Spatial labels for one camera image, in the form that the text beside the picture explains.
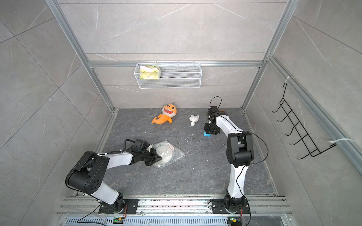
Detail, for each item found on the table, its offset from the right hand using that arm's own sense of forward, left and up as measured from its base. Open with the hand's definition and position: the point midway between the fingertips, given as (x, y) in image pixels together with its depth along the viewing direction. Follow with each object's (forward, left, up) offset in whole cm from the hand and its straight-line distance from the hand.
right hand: (210, 131), depth 98 cm
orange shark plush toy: (+18, +30, +3) cm, 35 cm away
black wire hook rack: (-10, -38, +26) cm, 47 cm away
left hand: (-17, +32, -4) cm, 36 cm away
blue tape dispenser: (0, 0, -4) cm, 4 cm away
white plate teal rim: (-15, +30, -2) cm, 34 cm away
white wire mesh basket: (+33, +29, +25) cm, 51 cm away
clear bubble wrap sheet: (-15, +22, -3) cm, 27 cm away
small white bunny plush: (+14, +11, -3) cm, 18 cm away
